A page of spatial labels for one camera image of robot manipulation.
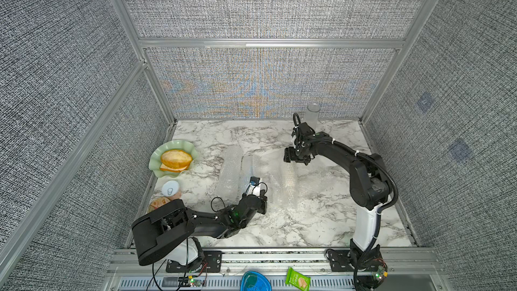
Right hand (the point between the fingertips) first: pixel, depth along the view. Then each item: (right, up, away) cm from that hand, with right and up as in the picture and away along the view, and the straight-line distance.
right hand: (289, 153), depth 96 cm
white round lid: (-53, -14, -10) cm, 55 cm away
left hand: (-10, -15, -11) cm, 21 cm away
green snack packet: (-2, -41, -27) cm, 49 cm away
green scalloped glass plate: (-64, -4, 0) cm, 64 cm away
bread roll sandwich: (-53, -3, -2) cm, 54 cm away
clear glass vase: (+11, +19, +3) cm, 23 cm away
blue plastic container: (-16, -37, -33) cm, 52 cm away
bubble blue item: (-20, -9, -4) cm, 22 cm away
